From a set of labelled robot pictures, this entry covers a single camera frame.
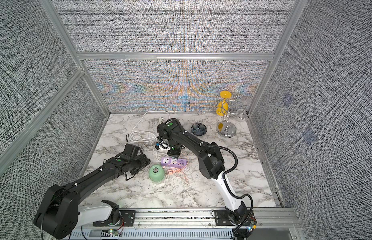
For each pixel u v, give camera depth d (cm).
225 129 110
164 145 80
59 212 41
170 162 90
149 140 103
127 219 73
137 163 75
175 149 78
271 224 72
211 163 56
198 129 106
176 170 88
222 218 73
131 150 69
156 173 78
